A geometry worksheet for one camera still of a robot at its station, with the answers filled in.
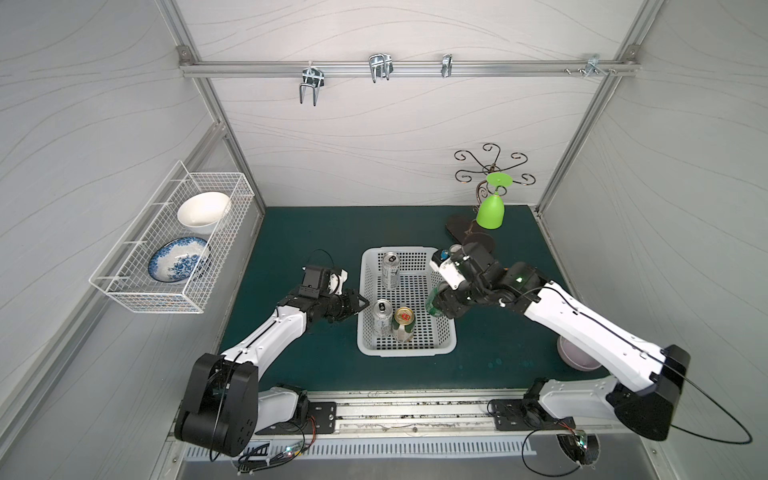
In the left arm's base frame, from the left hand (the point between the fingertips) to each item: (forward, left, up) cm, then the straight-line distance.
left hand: (366, 306), depth 84 cm
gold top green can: (-6, -10, +2) cm, 12 cm away
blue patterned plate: (-2, +40, +24) cm, 47 cm away
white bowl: (+15, +44, +22) cm, 51 cm away
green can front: (-4, -17, +8) cm, 20 cm away
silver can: (+10, -7, +3) cm, 13 cm away
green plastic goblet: (+26, -37, +12) cm, 47 cm away
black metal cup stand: (+36, -35, -7) cm, 50 cm away
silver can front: (-5, -5, +4) cm, 9 cm away
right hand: (-1, -21, +11) cm, 24 cm away
